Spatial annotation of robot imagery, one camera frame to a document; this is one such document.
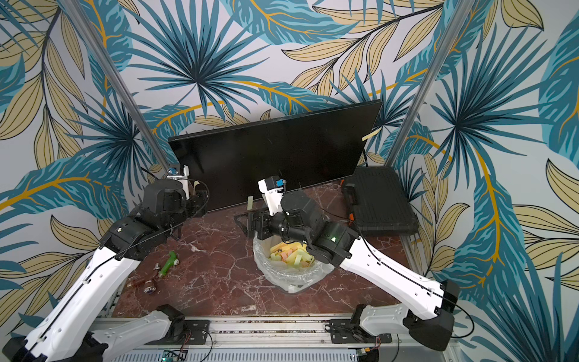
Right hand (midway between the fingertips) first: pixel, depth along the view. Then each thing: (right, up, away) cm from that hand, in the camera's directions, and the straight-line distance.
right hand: (243, 215), depth 59 cm
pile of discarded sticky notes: (+13, -17, +26) cm, 34 cm away
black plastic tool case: (+51, +1, +40) cm, 64 cm away
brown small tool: (-37, -28, +20) cm, 50 cm away
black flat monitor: (+17, +24, +39) cm, 49 cm away
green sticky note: (-3, +2, +27) cm, 27 cm away
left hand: (-16, +5, +8) cm, 18 cm away
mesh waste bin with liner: (+11, -17, +1) cm, 20 cm away
